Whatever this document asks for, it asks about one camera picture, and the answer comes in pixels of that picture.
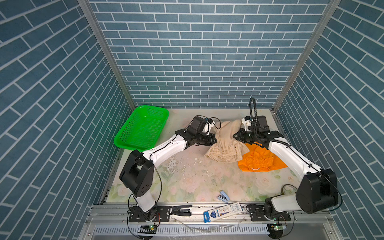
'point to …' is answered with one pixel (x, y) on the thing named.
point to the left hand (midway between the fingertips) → (217, 141)
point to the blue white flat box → (217, 213)
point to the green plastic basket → (142, 130)
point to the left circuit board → (147, 229)
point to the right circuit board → (276, 227)
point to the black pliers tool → (177, 210)
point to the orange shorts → (258, 158)
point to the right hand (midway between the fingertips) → (232, 133)
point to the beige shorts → (226, 148)
